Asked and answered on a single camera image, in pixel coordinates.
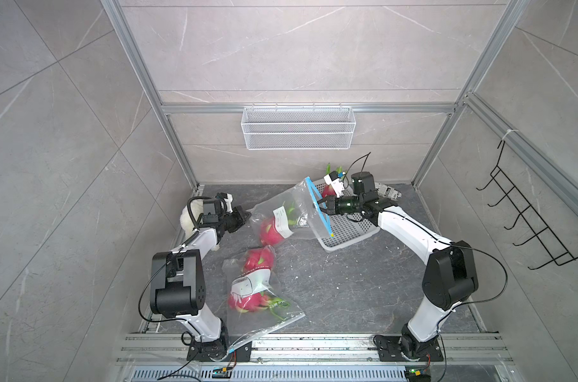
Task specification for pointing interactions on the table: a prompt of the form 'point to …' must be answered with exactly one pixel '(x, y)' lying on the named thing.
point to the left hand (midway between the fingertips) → (252, 209)
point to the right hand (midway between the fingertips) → (315, 205)
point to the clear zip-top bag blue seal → (310, 224)
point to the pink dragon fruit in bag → (269, 232)
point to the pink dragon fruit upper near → (255, 259)
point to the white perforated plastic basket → (343, 231)
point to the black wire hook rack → (560, 255)
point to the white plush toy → (197, 212)
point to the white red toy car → (388, 192)
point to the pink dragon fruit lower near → (258, 301)
